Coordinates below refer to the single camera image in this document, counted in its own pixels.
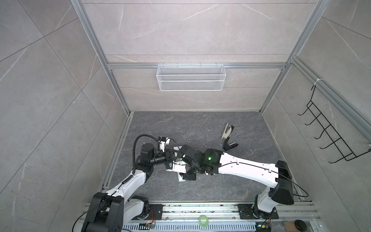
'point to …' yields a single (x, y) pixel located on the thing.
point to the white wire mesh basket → (191, 78)
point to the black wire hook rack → (336, 140)
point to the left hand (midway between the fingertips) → (182, 152)
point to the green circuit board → (264, 228)
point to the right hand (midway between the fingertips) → (180, 168)
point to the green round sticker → (203, 221)
